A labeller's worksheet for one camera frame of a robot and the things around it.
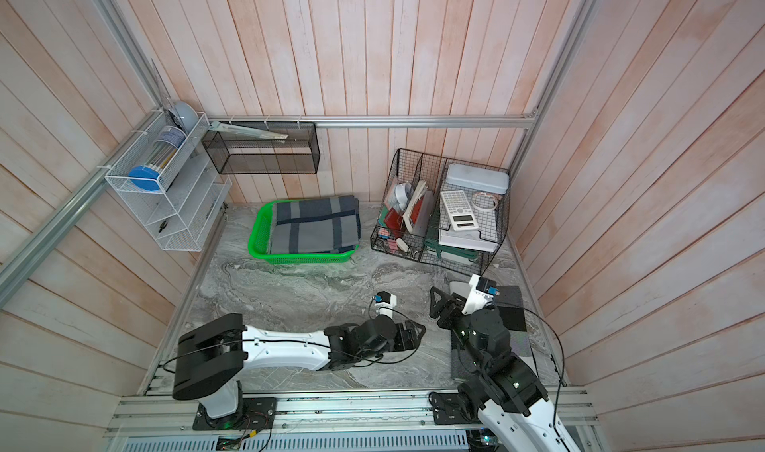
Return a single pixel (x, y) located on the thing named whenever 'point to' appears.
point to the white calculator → (463, 218)
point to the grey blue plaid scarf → (317, 225)
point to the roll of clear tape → (485, 201)
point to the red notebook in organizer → (394, 221)
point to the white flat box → (466, 238)
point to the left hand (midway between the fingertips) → (415, 337)
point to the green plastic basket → (259, 242)
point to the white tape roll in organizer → (400, 195)
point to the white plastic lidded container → (481, 177)
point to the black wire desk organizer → (443, 212)
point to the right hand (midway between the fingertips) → (440, 289)
